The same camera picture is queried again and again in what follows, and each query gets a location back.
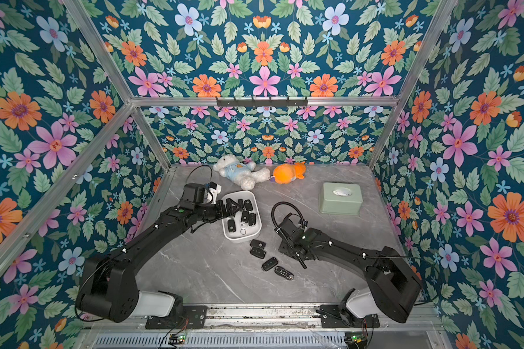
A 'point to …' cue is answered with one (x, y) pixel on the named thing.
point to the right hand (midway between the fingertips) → (284, 248)
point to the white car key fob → (243, 225)
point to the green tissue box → (340, 198)
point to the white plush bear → (244, 172)
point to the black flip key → (271, 262)
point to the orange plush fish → (284, 173)
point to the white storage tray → (253, 232)
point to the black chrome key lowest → (284, 273)
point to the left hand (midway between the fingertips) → (236, 207)
